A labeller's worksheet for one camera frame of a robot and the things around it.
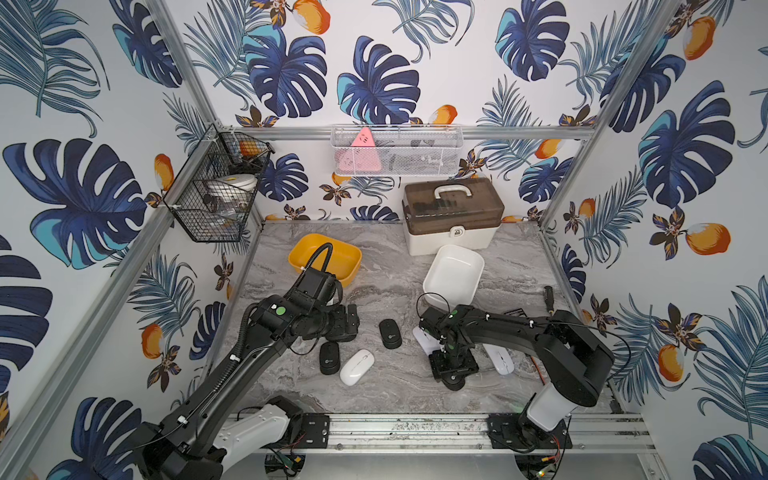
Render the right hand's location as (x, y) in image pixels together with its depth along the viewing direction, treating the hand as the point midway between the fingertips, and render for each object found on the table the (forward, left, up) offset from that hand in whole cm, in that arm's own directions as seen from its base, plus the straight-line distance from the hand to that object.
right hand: (449, 376), depth 84 cm
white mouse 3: (+4, -15, +3) cm, 16 cm away
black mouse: (+4, +34, +2) cm, 35 cm away
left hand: (+7, +28, +21) cm, 35 cm away
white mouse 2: (+9, +6, +4) cm, 11 cm away
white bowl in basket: (+36, +59, +38) cm, 79 cm away
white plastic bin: (+35, -6, 0) cm, 35 cm away
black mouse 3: (-2, -1, +2) cm, 3 cm away
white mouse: (+1, +26, +2) cm, 26 cm away
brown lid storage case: (+44, -3, +22) cm, 49 cm away
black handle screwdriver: (+24, -35, +2) cm, 43 cm away
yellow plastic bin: (+38, +33, +4) cm, 51 cm away
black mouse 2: (+11, +17, +4) cm, 20 cm away
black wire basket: (+31, +69, +32) cm, 82 cm away
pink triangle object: (+52, +26, +37) cm, 69 cm away
